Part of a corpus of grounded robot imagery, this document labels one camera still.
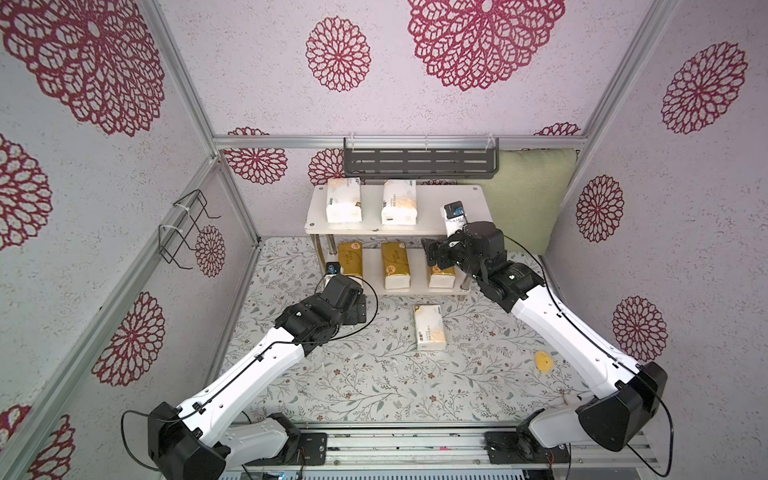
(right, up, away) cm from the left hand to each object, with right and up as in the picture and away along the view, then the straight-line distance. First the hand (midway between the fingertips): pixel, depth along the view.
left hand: (342, 304), depth 77 cm
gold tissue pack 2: (+15, +10, +17) cm, 25 cm away
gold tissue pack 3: (+29, +6, +16) cm, 34 cm away
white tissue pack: (+25, -10, +12) cm, 29 cm away
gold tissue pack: (0, +13, +20) cm, 24 cm away
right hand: (+24, +19, -4) cm, 31 cm away
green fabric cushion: (+57, +33, +18) cm, 68 cm away
